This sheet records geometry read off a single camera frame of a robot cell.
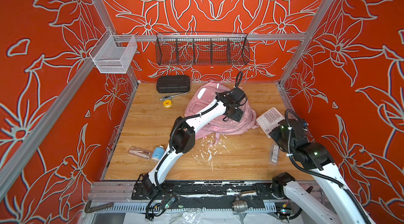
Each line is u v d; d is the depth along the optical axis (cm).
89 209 68
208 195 73
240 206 66
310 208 52
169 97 110
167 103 106
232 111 78
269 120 77
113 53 89
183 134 55
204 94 106
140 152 84
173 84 113
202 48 98
